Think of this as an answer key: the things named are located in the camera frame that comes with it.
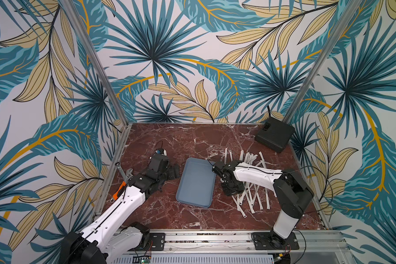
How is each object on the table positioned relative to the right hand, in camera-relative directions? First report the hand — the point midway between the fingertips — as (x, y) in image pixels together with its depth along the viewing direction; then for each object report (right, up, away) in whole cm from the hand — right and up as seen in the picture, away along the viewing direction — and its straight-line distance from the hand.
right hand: (231, 192), depth 88 cm
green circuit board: (-41, -25, -16) cm, 50 cm away
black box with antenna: (+32, +32, +20) cm, 49 cm away
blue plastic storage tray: (-19, +4, +3) cm, 20 cm away
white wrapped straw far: (-1, +18, +15) cm, 24 cm away
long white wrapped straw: (+4, -9, -6) cm, 12 cm away
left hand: (-31, +13, -7) cm, 34 cm away
